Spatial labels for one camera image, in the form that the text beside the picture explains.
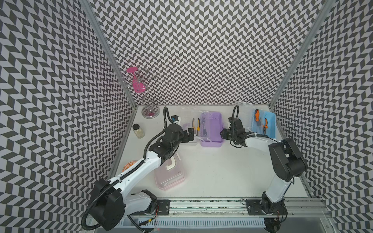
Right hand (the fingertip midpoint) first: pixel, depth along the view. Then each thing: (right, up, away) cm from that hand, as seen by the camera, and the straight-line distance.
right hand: (222, 134), depth 97 cm
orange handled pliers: (+31, +5, +6) cm, 32 cm away
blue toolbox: (+19, +14, +8) cm, 25 cm away
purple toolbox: (-6, +2, +7) cm, 10 cm away
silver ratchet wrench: (-12, +2, +5) cm, 13 cm away
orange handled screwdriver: (+25, +13, +4) cm, 29 cm away
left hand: (-24, +4, -16) cm, 29 cm away
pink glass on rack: (-62, +35, +11) cm, 72 cm away
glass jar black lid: (-56, +3, -3) cm, 56 cm away
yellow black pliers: (-18, +4, -6) cm, 19 cm away
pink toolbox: (-31, -17, -25) cm, 43 cm away
